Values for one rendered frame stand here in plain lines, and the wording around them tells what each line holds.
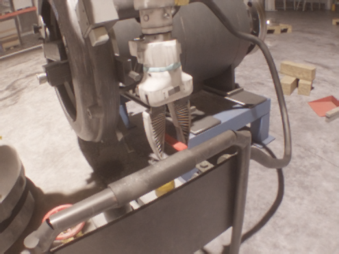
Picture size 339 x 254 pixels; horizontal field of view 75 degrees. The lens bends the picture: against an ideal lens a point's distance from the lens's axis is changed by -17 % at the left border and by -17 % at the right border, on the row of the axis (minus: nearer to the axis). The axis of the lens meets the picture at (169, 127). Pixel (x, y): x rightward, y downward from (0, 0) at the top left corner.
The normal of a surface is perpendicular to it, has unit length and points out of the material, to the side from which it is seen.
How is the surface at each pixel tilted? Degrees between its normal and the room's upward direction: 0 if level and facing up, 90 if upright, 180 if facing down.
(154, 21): 91
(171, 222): 90
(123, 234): 90
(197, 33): 85
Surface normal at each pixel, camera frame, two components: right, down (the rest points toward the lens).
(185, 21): 0.53, 0.11
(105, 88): 0.57, 0.48
